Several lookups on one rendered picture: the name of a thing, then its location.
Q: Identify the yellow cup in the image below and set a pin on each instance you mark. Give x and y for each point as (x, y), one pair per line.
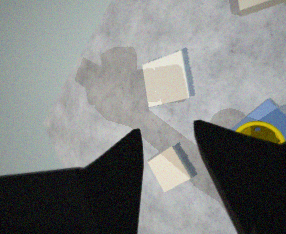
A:
(267, 131)

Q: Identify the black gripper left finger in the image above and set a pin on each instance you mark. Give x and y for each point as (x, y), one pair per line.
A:
(103, 197)

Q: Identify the beige flat rectangular mat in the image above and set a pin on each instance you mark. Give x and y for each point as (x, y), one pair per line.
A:
(169, 168)

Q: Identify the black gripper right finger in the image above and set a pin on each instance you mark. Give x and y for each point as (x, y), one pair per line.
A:
(249, 175)

